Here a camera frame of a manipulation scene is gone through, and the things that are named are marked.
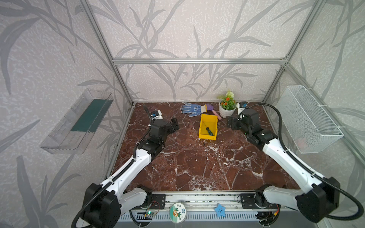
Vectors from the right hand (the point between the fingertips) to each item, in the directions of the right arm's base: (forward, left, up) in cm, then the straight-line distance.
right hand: (234, 116), depth 80 cm
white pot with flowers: (+18, -1, -11) cm, 21 cm away
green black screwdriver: (+5, +12, -23) cm, 26 cm away
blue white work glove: (+26, +21, -24) cm, 41 cm away
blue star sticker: (-43, +11, -23) cm, 50 cm away
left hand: (-2, +36, -2) cm, 36 cm away
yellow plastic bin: (+15, +11, -24) cm, 30 cm away
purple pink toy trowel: (+27, +10, -22) cm, 37 cm away
